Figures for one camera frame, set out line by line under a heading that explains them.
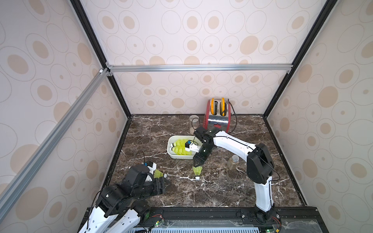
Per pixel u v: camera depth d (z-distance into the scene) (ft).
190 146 2.61
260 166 1.66
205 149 2.44
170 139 3.24
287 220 2.42
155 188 1.87
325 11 2.28
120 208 1.42
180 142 3.18
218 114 3.16
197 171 2.80
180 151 3.10
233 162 2.74
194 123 3.45
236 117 4.04
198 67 3.07
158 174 2.76
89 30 2.46
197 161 2.53
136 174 1.57
